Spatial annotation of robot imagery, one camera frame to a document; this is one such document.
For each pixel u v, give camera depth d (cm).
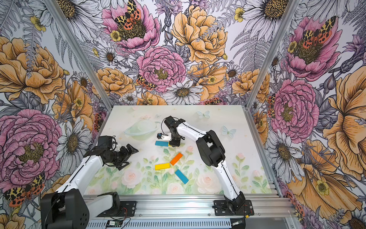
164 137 89
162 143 99
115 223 70
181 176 85
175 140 87
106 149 67
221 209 67
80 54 89
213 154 59
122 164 75
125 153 75
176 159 92
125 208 73
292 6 72
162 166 89
